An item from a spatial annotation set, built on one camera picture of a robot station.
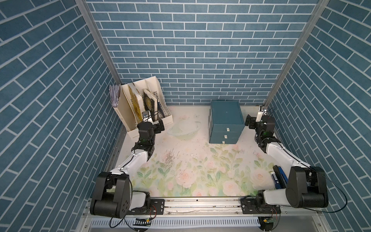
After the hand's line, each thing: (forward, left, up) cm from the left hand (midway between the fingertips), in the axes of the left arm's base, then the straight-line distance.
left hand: (157, 119), depth 86 cm
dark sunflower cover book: (+17, +7, -4) cm, 19 cm away
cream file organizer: (+25, +16, -8) cm, 31 cm away
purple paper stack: (+13, +26, +9) cm, 31 cm away
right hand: (+2, -62, +2) cm, 62 cm away
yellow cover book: (+13, +14, +3) cm, 19 cm away
